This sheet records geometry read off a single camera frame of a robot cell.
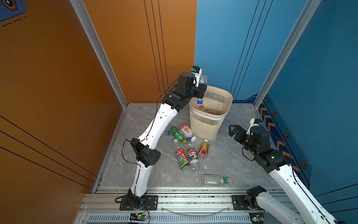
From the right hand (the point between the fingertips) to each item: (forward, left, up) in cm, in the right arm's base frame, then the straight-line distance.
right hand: (232, 129), depth 74 cm
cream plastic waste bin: (+7, +12, -7) cm, 15 cm away
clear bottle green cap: (-19, +8, -25) cm, 32 cm away
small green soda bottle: (+15, +33, -22) cm, 42 cm away
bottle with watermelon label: (+13, +25, -19) cm, 34 cm away
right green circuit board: (-36, -11, -27) cm, 47 cm away
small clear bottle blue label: (+12, +38, -21) cm, 45 cm away
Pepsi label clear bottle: (-6, +21, -19) cm, 29 cm away
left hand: (+18, +15, +17) cm, 29 cm away
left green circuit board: (-36, +50, -25) cm, 67 cm away
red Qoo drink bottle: (-6, +27, -19) cm, 34 cm away
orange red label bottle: (-3, +14, -19) cm, 24 cm away
